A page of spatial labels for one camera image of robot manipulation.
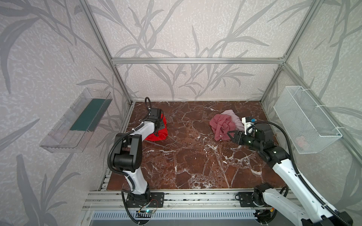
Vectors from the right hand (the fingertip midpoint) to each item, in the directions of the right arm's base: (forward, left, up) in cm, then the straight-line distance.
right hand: (231, 128), depth 77 cm
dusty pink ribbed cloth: (+13, +1, -15) cm, 20 cm away
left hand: (+17, +44, -14) cm, 49 cm away
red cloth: (+6, +43, -17) cm, 47 cm away
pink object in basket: (-6, -36, -2) cm, 37 cm away
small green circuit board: (-36, +44, -21) cm, 61 cm away
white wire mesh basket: (-8, -32, +11) cm, 34 cm away
